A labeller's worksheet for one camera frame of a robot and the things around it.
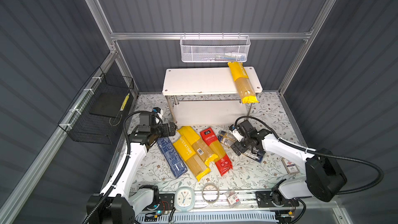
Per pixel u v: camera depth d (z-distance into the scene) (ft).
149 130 1.98
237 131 2.59
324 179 1.40
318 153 1.49
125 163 1.51
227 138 3.06
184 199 2.37
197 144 2.99
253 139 2.07
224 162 2.75
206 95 3.91
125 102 2.58
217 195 2.47
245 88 2.32
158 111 2.37
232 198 2.37
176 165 2.70
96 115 2.37
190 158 2.80
